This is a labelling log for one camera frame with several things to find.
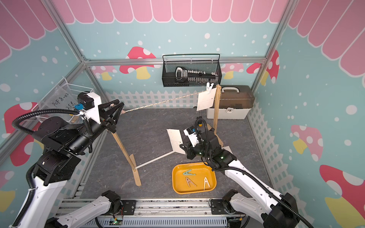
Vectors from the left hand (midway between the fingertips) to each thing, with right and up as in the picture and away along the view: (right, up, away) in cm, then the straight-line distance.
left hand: (122, 105), depth 51 cm
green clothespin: (+24, -37, +34) cm, 56 cm away
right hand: (+21, -18, +22) cm, 35 cm away
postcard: (+18, -15, +22) cm, 32 cm away
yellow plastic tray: (+27, -39, +32) cm, 58 cm away
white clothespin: (+35, -40, +31) cm, 61 cm away
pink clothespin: (+25, -41, +32) cm, 57 cm away
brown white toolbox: (+61, +8, +56) cm, 83 cm away
